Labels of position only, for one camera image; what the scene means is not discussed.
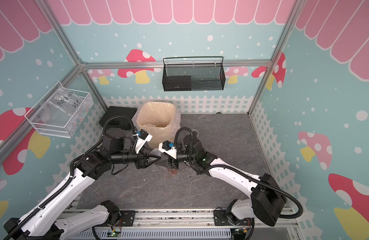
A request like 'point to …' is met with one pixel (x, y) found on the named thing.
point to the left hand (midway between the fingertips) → (156, 158)
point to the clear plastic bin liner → (161, 121)
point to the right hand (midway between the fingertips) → (158, 158)
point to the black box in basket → (177, 83)
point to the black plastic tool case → (119, 122)
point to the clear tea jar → (156, 152)
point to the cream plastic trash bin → (159, 119)
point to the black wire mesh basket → (195, 76)
